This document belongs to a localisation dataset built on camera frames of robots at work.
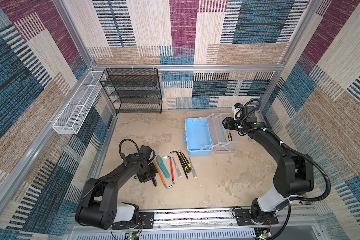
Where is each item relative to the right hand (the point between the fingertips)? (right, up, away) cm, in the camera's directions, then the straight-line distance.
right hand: (226, 123), depth 90 cm
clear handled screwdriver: (-20, -27, 0) cm, 34 cm away
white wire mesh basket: (-93, +7, +4) cm, 93 cm away
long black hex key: (-27, -24, +2) cm, 36 cm away
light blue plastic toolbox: (-11, -8, +14) cm, 20 cm away
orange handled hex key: (-36, -34, -6) cm, 50 cm away
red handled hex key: (-33, -28, -1) cm, 43 cm away
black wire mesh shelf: (-62, +24, +21) cm, 70 cm away
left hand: (-42, -29, -3) cm, 51 cm away
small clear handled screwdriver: (-29, -27, -1) cm, 40 cm away
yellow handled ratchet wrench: (+2, -8, +1) cm, 8 cm away
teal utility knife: (-38, -26, +2) cm, 46 cm away
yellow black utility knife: (-24, -25, 0) cm, 34 cm away
